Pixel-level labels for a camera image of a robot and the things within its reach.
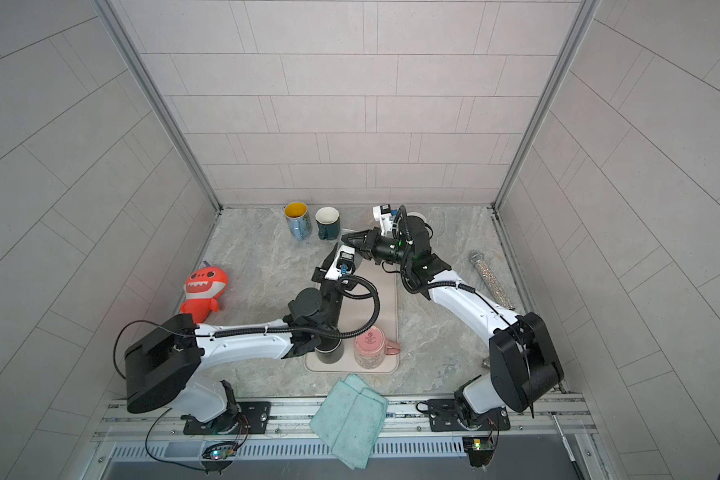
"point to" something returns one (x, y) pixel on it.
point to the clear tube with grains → (478, 259)
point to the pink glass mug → (371, 347)
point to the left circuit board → (217, 457)
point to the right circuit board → (480, 450)
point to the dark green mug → (328, 223)
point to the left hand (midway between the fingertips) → (349, 243)
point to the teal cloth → (350, 421)
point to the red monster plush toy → (202, 288)
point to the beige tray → (357, 314)
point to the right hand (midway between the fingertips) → (343, 244)
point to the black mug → (330, 350)
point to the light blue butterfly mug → (299, 220)
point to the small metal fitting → (485, 363)
